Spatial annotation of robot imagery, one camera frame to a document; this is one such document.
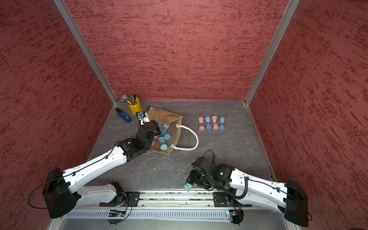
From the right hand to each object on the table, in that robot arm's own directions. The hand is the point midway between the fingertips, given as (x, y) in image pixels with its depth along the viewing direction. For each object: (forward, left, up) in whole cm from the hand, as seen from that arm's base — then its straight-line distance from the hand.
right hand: (191, 187), depth 73 cm
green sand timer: (+1, +2, -3) cm, 4 cm away
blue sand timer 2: (+47, -26, -4) cm, 54 cm away
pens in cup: (+58, +42, +8) cm, 72 cm away
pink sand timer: (+48, -10, -4) cm, 49 cm away
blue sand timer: (+47, -15, -4) cm, 50 cm away
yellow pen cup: (+56, +40, +2) cm, 69 cm away
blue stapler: (+53, +51, -3) cm, 74 cm away
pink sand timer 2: (+41, -20, -4) cm, 45 cm away
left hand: (+29, +20, +16) cm, 39 cm away
